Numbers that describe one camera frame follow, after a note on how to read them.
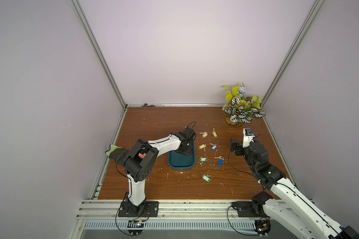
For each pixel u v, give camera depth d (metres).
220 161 0.90
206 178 0.83
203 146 0.97
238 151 0.69
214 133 1.03
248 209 0.72
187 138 0.75
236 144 0.69
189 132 0.77
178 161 0.90
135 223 0.72
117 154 0.96
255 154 0.56
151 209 0.73
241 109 0.87
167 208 0.75
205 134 1.03
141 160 0.50
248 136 0.65
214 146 0.97
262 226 0.70
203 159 0.91
